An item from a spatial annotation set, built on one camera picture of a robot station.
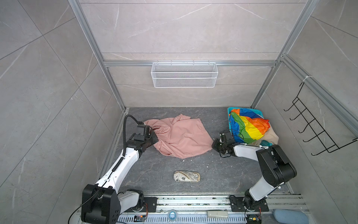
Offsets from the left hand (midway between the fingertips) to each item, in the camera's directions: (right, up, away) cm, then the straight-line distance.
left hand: (154, 133), depth 85 cm
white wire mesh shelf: (+19, +41, +16) cm, 48 cm away
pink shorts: (+15, -4, +15) cm, 22 cm away
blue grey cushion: (+71, -39, -17) cm, 83 cm away
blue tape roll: (+10, -40, -14) cm, 44 cm away
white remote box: (+35, -38, -17) cm, 54 cm away
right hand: (+38, -8, +13) cm, 41 cm away
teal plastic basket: (+72, -7, +8) cm, 73 cm away
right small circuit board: (+54, -43, -15) cm, 70 cm away
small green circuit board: (-5, -42, -14) cm, 45 cm away
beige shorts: (+74, -2, +4) cm, 74 cm away
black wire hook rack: (+80, -1, -25) cm, 84 cm away
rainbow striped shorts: (+63, +4, +11) cm, 64 cm away
